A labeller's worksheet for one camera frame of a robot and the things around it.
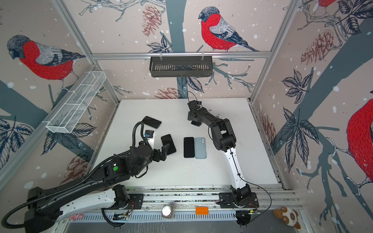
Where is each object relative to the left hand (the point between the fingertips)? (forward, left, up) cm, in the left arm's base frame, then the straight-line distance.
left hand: (164, 141), depth 71 cm
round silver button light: (-28, -3, -12) cm, 31 cm away
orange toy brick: (-27, -19, -21) cm, 39 cm away
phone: (+4, -12, -21) cm, 25 cm away
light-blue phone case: (+7, -20, -22) cm, 30 cm away
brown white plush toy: (-29, -60, -19) cm, 70 cm away
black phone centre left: (+13, +4, -23) cm, 27 cm away
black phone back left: (+30, +17, -25) cm, 43 cm away
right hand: (+34, -19, -24) cm, 45 cm away
